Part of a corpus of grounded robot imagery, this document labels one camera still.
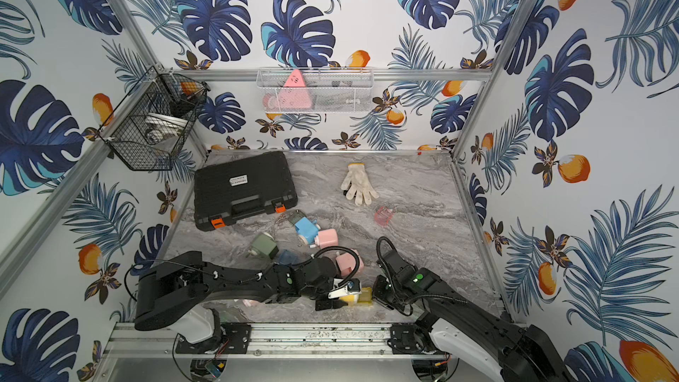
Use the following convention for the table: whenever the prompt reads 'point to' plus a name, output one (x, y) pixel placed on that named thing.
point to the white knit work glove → (358, 186)
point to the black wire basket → (150, 124)
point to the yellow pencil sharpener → (351, 300)
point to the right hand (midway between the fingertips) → (371, 297)
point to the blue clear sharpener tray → (287, 257)
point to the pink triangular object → (294, 94)
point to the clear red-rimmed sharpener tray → (383, 215)
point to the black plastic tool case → (241, 187)
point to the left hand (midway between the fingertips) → (346, 290)
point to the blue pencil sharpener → (306, 229)
